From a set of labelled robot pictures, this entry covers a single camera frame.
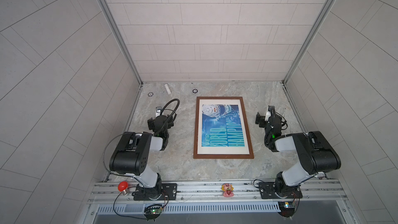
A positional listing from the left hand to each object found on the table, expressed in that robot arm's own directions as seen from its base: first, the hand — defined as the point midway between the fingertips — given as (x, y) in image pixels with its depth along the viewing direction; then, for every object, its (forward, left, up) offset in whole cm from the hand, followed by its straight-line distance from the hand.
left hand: (163, 112), depth 94 cm
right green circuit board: (-47, -62, -4) cm, 78 cm away
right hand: (+1, -62, +1) cm, 63 cm away
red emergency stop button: (-39, +12, -1) cm, 41 cm away
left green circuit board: (-48, -4, -1) cm, 48 cm away
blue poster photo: (-6, -35, -5) cm, 36 cm away
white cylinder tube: (+23, +2, -4) cm, 23 cm away
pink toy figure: (-40, -36, 0) cm, 54 cm away
